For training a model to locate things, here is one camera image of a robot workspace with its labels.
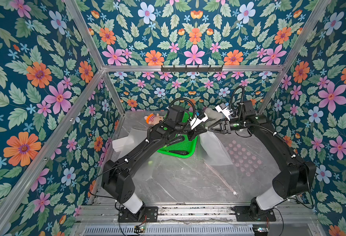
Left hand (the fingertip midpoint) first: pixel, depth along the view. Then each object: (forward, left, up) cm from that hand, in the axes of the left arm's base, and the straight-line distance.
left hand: (206, 128), depth 71 cm
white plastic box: (+12, +55, -26) cm, 62 cm away
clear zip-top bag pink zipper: (-17, -11, -30) cm, 36 cm away
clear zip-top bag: (-7, -3, -10) cm, 12 cm away
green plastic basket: (+8, +7, -29) cm, 31 cm away
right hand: (+1, -4, 0) cm, 4 cm away
